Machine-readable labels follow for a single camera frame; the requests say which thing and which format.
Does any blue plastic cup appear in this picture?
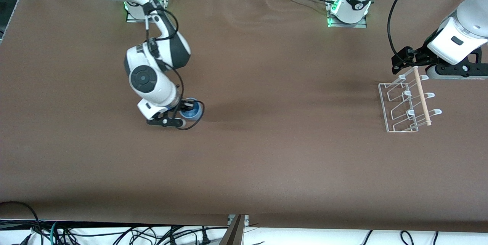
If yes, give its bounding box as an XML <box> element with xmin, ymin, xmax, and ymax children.
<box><xmin>179</xmin><ymin>98</ymin><xmax>201</xmax><ymax>120</ymax></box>

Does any brown table cover sheet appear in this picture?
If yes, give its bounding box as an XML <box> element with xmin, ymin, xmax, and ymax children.
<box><xmin>0</xmin><ymin>0</ymin><xmax>488</xmax><ymax>234</ymax></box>

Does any brown support beam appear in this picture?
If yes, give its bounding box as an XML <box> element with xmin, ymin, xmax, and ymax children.
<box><xmin>219</xmin><ymin>215</ymin><xmax>247</xmax><ymax>245</ymax></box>

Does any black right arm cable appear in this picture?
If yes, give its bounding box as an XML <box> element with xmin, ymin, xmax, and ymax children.
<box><xmin>144</xmin><ymin>7</ymin><xmax>205</xmax><ymax>131</ymax></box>

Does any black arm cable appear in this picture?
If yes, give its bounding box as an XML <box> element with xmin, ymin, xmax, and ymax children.
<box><xmin>144</xmin><ymin>7</ymin><xmax>205</xmax><ymax>131</ymax></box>
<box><xmin>387</xmin><ymin>0</ymin><xmax>424</xmax><ymax>61</ymax></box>

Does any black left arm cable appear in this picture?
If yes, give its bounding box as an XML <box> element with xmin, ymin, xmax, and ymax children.
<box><xmin>387</xmin><ymin>0</ymin><xmax>424</xmax><ymax>61</ymax></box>

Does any white wire cup rack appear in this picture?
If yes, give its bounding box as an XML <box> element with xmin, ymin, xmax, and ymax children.
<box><xmin>378</xmin><ymin>66</ymin><xmax>443</xmax><ymax>133</ymax></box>

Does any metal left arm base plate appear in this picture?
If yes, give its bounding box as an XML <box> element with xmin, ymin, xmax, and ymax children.
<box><xmin>327</xmin><ymin>0</ymin><xmax>368</xmax><ymax>29</ymax></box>

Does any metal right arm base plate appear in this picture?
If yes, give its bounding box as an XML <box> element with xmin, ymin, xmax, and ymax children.
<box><xmin>125</xmin><ymin>0</ymin><xmax>170</xmax><ymax>23</ymax></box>

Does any thick black floor cable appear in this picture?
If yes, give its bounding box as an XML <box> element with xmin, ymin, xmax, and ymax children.
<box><xmin>0</xmin><ymin>201</ymin><xmax>43</xmax><ymax>245</ymax></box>

